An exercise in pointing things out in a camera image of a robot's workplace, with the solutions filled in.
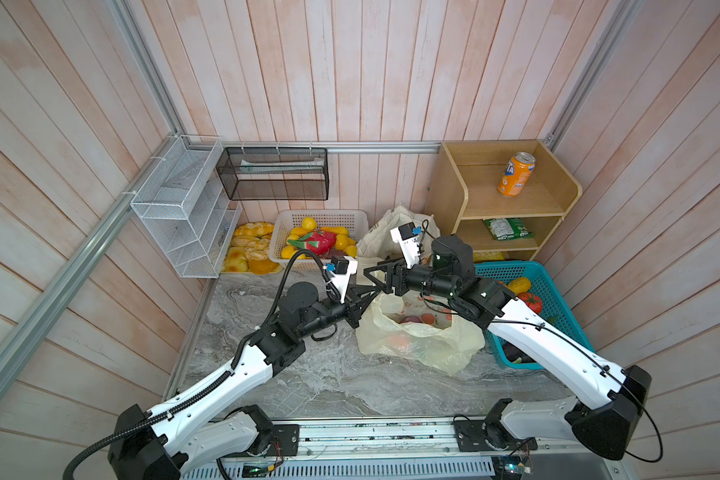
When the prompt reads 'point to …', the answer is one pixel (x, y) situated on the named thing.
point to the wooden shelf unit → (505, 197)
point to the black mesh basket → (275, 173)
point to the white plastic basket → (285, 221)
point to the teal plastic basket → (534, 290)
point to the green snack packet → (503, 229)
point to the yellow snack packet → (488, 256)
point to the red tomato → (532, 301)
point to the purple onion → (412, 319)
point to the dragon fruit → (318, 241)
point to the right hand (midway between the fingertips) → (370, 270)
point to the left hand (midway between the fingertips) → (379, 296)
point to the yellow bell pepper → (519, 285)
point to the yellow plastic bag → (416, 327)
